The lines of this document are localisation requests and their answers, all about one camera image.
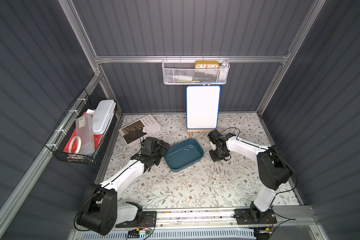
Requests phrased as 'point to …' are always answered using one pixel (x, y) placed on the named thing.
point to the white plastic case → (102, 116)
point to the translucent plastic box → (84, 130)
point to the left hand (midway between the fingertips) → (167, 149)
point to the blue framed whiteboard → (202, 106)
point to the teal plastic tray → (179, 154)
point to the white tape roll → (75, 144)
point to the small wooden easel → (191, 131)
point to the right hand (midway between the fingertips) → (218, 156)
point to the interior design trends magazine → (137, 130)
